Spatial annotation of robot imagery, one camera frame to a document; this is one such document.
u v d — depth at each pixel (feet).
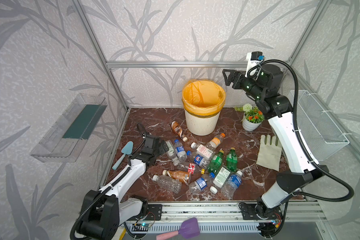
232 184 2.55
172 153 2.99
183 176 2.63
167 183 2.57
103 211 1.29
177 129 3.34
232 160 2.91
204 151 2.99
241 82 1.86
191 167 2.74
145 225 2.32
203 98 3.44
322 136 2.00
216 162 2.86
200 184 2.53
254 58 1.73
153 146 2.19
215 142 3.13
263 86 1.58
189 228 2.27
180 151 2.99
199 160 2.84
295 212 2.48
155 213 2.41
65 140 2.14
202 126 3.06
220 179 2.64
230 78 1.86
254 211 2.38
